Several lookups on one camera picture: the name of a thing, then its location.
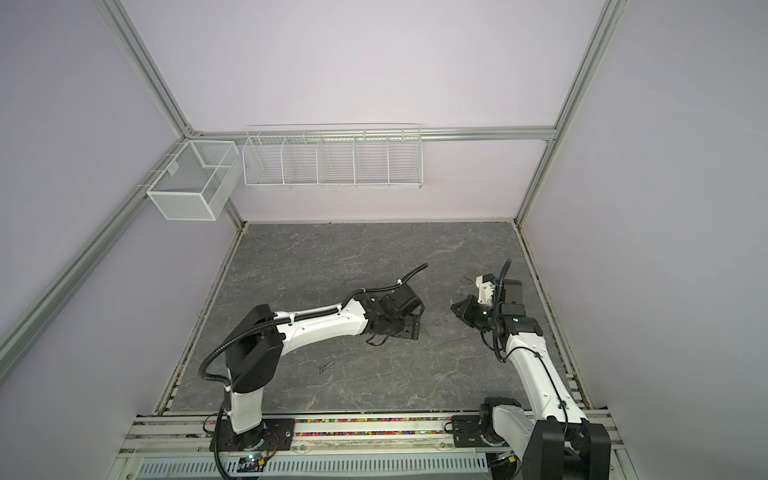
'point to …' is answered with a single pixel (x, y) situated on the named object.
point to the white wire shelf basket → (333, 156)
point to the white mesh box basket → (197, 180)
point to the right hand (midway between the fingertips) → (454, 309)
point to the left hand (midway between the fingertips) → (408, 332)
